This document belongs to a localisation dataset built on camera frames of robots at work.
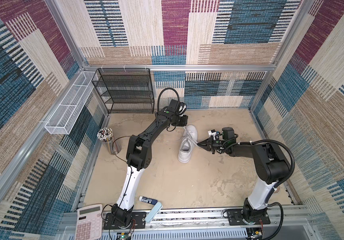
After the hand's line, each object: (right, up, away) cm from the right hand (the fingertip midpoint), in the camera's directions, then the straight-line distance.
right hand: (197, 145), depth 91 cm
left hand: (-5, +15, +6) cm, 17 cm away
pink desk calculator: (-54, -34, -19) cm, 67 cm away
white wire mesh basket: (-82, +14, +1) cm, 84 cm away
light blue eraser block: (-24, -30, -18) cm, 42 cm away
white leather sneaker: (-4, +4, +2) cm, 7 cm away
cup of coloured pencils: (-52, +7, -7) cm, 53 cm away
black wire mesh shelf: (-50, +37, +20) cm, 65 cm away
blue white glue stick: (-28, -26, -13) cm, 40 cm away
